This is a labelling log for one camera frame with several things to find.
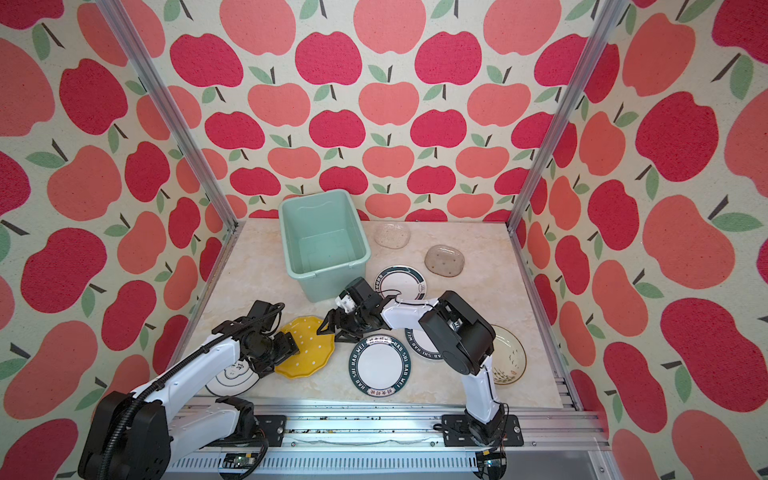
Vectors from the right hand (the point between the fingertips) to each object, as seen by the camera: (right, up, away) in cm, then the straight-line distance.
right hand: (327, 334), depth 85 cm
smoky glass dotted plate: (+39, +21, +25) cm, 51 cm away
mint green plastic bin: (-8, +28, +31) cm, 42 cm away
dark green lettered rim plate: (+15, -9, -1) cm, 18 cm away
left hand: (-8, -6, -1) cm, 11 cm away
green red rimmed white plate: (+23, +13, +18) cm, 32 cm away
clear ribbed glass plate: (+20, +30, +34) cm, 49 cm away
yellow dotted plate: (-4, -5, +1) cm, 6 cm away
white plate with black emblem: (-25, -12, -3) cm, 28 cm away
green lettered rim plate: (+27, -3, +3) cm, 28 cm away
